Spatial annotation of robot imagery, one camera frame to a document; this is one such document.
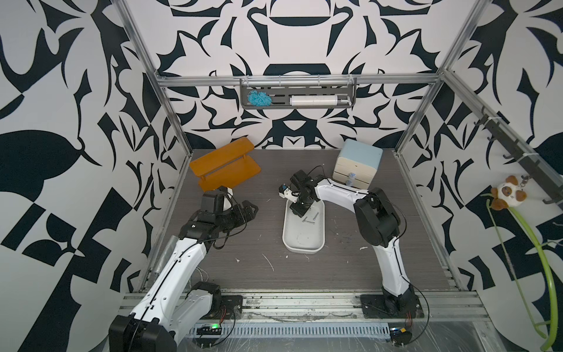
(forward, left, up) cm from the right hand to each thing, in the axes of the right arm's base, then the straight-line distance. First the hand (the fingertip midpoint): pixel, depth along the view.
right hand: (291, 207), depth 98 cm
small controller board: (-44, +26, -2) cm, 51 cm away
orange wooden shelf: (+23, +32, +1) cm, 40 cm away
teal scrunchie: (+31, +12, +34) cm, 48 cm away
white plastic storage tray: (-12, -5, -2) cm, 13 cm away
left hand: (-9, +17, +16) cm, 25 cm away
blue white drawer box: (+13, -29, +14) cm, 34 cm away
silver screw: (-4, -10, -1) cm, 11 cm away
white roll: (+29, -9, +34) cm, 46 cm away
